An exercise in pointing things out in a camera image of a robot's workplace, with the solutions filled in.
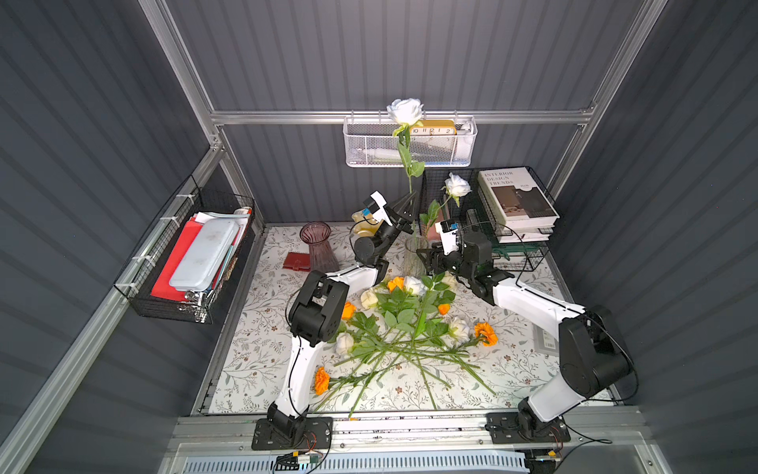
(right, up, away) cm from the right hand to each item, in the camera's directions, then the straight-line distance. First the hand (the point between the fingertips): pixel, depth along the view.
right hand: (434, 244), depth 86 cm
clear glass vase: (-5, -7, +11) cm, 14 cm away
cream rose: (-20, -17, +7) cm, 27 cm away
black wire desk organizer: (+30, -4, +16) cm, 34 cm away
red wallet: (-47, -6, +21) cm, 52 cm away
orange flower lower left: (-31, -37, -9) cm, 49 cm away
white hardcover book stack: (+27, +12, +5) cm, 30 cm away
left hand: (-4, +11, -14) cm, 18 cm away
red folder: (-65, -10, -20) cm, 69 cm away
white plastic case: (-57, -3, -17) cm, 60 cm away
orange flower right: (+16, -27, 0) cm, 31 cm away
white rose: (-4, -13, +7) cm, 16 cm away
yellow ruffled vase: (-20, +5, -11) cm, 23 cm away
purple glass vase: (-35, -4, +8) cm, 36 cm away
